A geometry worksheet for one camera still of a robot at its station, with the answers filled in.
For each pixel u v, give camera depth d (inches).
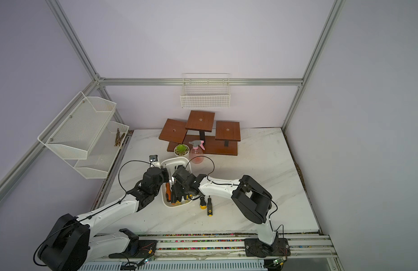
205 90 37.8
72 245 15.9
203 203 33.8
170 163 35.2
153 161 28.9
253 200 18.8
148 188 25.5
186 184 26.5
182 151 38.6
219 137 38.3
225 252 28.9
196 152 38.4
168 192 33.9
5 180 20.4
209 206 33.0
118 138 38.6
